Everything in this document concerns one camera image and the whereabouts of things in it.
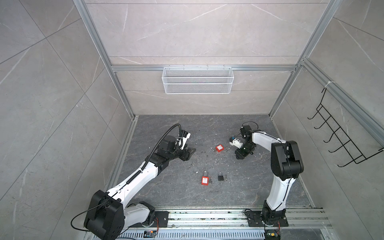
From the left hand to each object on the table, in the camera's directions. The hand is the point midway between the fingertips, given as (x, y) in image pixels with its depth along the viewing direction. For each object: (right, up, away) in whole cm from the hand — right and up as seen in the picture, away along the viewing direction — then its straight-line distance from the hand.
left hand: (190, 144), depth 81 cm
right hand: (+34, -8, +18) cm, 39 cm away
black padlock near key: (+18, -20, +7) cm, 28 cm away
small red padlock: (+19, -5, +18) cm, 27 cm away
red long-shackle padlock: (+8, -21, +5) cm, 23 cm away
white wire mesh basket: (+3, +41, +20) cm, 46 cm away
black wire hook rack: (+70, +1, -16) cm, 72 cm away
